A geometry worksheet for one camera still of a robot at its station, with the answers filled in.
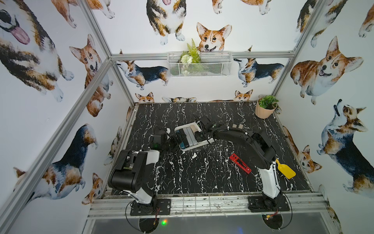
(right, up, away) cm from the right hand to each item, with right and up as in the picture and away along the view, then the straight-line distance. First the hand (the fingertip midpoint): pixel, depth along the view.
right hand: (195, 136), depth 95 cm
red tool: (+27, -15, -7) cm, 32 cm away
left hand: (-7, 0, -2) cm, 7 cm away
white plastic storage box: (+8, -1, -10) cm, 13 cm away
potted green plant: (+49, +20, +8) cm, 54 cm away
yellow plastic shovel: (+53, -19, -9) cm, 57 cm away
